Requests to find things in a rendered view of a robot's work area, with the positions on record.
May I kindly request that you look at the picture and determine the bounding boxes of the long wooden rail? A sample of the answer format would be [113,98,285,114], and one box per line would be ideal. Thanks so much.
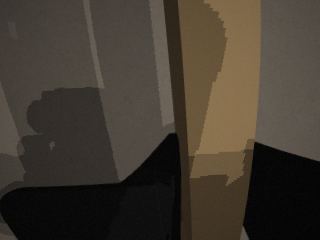
[164,0,261,240]

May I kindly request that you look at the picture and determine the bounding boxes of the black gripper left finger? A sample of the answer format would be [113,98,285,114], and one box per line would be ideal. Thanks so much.
[0,133,181,240]

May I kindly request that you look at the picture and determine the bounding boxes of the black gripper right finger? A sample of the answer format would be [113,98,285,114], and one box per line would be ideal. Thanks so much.
[243,141,320,240]

